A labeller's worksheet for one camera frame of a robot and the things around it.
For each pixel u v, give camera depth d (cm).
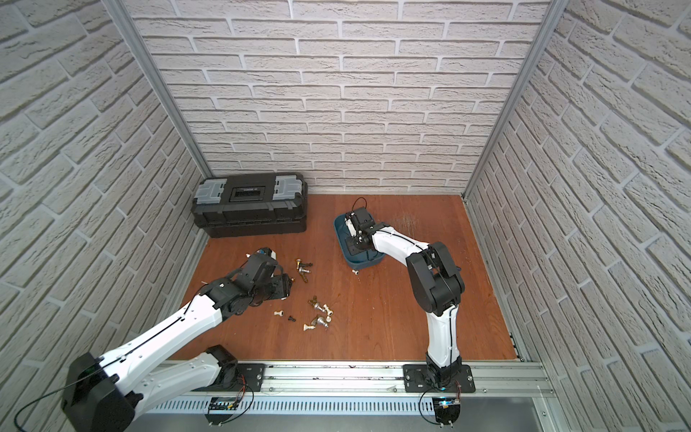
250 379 74
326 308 86
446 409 70
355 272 95
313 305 86
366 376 76
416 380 73
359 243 72
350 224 81
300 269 94
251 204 92
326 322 83
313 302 87
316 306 85
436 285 52
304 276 93
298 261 97
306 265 96
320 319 83
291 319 85
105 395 37
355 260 93
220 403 73
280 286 71
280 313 85
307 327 82
